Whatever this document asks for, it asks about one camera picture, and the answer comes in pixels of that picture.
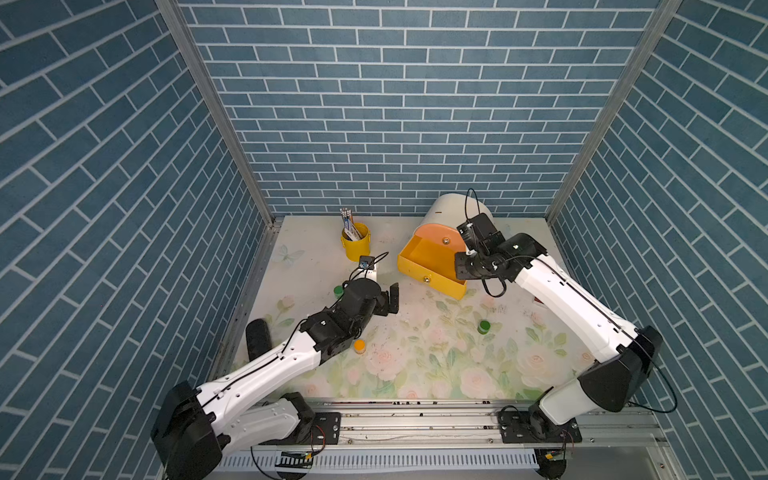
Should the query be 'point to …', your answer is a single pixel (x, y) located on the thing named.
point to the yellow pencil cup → (354, 249)
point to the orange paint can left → (359, 346)
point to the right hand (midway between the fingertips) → (464, 267)
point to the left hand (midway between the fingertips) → (391, 285)
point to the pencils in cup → (350, 229)
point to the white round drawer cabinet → (455, 209)
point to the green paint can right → (483, 327)
